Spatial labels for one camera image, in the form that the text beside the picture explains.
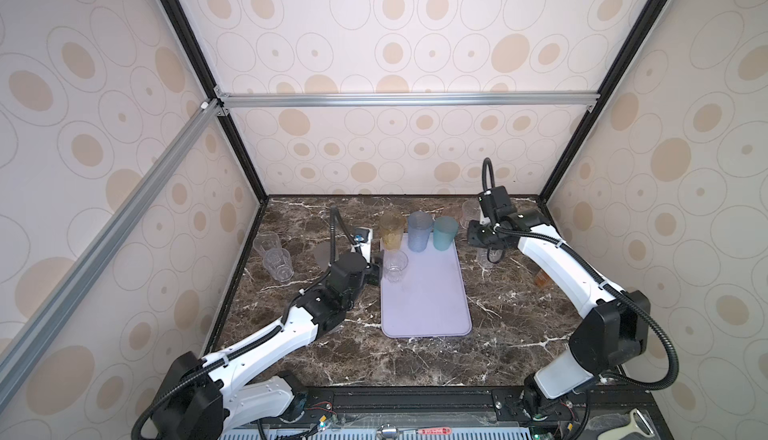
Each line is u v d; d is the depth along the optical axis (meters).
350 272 0.56
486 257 0.73
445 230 0.98
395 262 0.96
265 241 1.02
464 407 0.75
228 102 0.90
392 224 1.10
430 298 0.93
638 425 0.70
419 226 1.03
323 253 1.05
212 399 0.38
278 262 0.98
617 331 0.43
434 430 0.70
